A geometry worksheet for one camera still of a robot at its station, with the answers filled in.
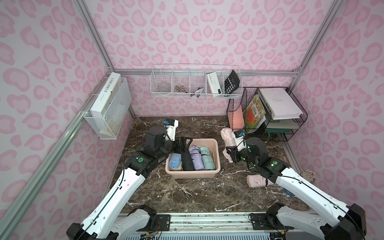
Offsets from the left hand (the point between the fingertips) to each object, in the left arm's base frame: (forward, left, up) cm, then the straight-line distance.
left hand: (187, 137), depth 69 cm
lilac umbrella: (+1, -4, -23) cm, 23 cm away
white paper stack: (+32, -57, -8) cm, 66 cm away
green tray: (+19, -52, -16) cm, 58 cm away
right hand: (+1, -20, -10) cm, 22 cm away
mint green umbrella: (0, -10, -22) cm, 24 cm away
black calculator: (+39, -25, +2) cm, 47 cm away
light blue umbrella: (-2, +8, -20) cm, 21 cm away
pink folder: (+37, -36, -28) cm, 59 cm away
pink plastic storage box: (+7, -14, -17) cm, 23 cm away
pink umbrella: (+3, -19, -3) cm, 20 cm away
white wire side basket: (+13, +42, -7) cm, 44 cm away
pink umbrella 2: (-11, -35, -26) cm, 45 cm away
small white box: (+39, -15, +2) cm, 42 cm away
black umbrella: (-2, +1, -23) cm, 23 cm away
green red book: (+30, -43, -18) cm, 56 cm away
